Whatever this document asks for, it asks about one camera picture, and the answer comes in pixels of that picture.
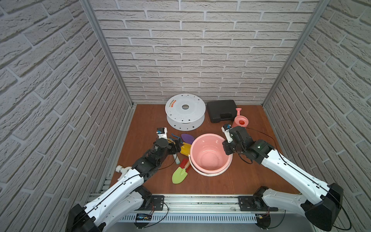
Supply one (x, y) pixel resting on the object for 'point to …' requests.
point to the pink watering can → (240, 120)
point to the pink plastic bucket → (208, 156)
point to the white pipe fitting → (118, 168)
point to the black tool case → (222, 109)
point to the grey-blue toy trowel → (177, 159)
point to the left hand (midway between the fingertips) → (171, 136)
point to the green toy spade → (178, 175)
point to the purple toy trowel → (187, 138)
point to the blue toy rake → (175, 136)
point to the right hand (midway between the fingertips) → (226, 142)
